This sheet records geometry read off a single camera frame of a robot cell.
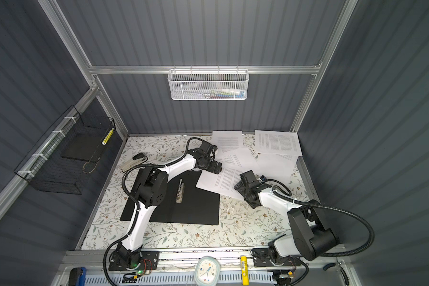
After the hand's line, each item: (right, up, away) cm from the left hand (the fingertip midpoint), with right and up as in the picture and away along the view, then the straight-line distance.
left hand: (214, 167), depth 103 cm
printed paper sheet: (+41, +15, +13) cm, 46 cm away
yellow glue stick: (+13, -38, -33) cm, 52 cm away
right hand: (+15, -12, -11) cm, 23 cm away
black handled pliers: (+52, -37, -31) cm, 71 cm away
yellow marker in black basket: (-50, +14, -23) cm, 56 cm away
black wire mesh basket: (-62, +8, -29) cm, 68 cm away
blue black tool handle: (-53, -39, -35) cm, 74 cm away
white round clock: (-2, -38, -34) cm, 51 cm away
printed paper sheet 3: (+35, 0, +3) cm, 35 cm away
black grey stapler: (-46, +5, 0) cm, 46 cm away
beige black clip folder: (-14, -17, -13) cm, 26 cm away
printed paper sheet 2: (+5, -8, -6) cm, 11 cm away
